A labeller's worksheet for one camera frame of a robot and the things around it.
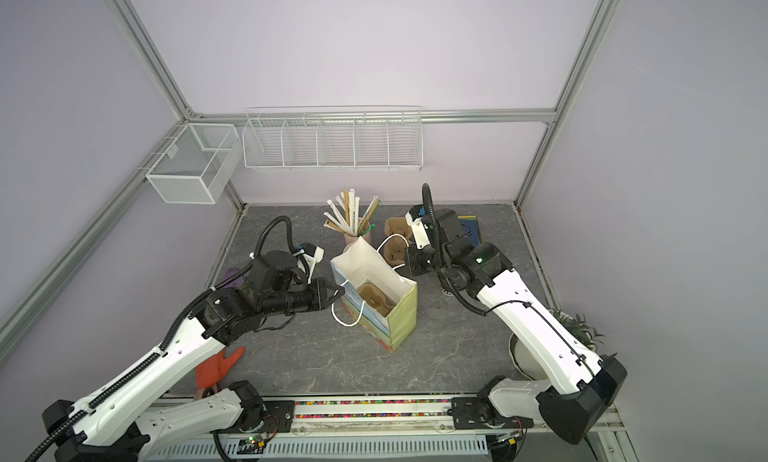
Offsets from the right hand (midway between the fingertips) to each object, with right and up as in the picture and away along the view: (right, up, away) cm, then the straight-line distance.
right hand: (407, 254), depth 72 cm
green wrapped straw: (-10, +8, +28) cm, 31 cm away
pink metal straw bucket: (-19, +3, +26) cm, 32 cm away
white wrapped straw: (-18, +13, +28) cm, 35 cm away
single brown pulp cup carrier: (-9, -15, +18) cm, 25 cm away
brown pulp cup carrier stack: (-2, +3, +4) cm, 6 cm away
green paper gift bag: (-13, -3, +13) cm, 19 cm away
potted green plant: (+32, -31, +9) cm, 46 cm away
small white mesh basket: (-71, +29, +32) cm, 83 cm away
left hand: (-15, -9, -4) cm, 18 cm away
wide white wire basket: (-24, +37, +27) cm, 52 cm away
